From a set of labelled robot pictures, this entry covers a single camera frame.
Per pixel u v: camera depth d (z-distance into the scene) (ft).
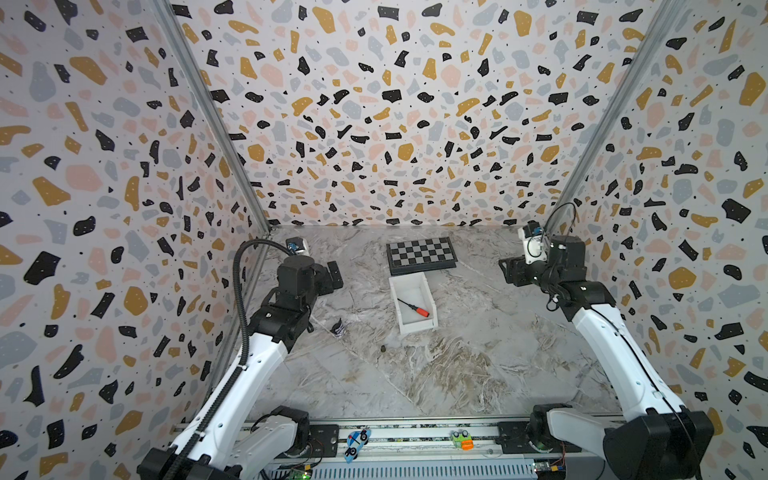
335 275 2.26
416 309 3.20
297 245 2.09
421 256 3.59
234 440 1.34
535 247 2.22
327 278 2.24
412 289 3.36
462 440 2.39
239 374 1.44
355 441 2.38
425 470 2.56
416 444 2.44
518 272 2.30
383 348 2.94
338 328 2.94
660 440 1.26
